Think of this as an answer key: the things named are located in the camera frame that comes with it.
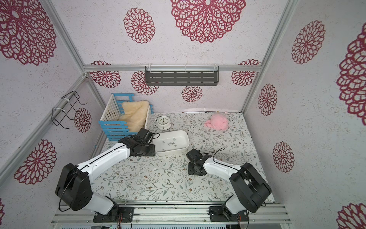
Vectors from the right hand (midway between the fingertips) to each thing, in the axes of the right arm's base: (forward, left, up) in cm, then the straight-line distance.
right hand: (194, 171), depth 89 cm
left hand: (+8, +27, +11) cm, 30 cm away
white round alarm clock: (+36, +24, +5) cm, 44 cm away
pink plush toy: (+36, -19, +6) cm, 41 cm away
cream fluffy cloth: (+40, +45, +10) cm, 61 cm away
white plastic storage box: (+22, +16, +1) cm, 27 cm away
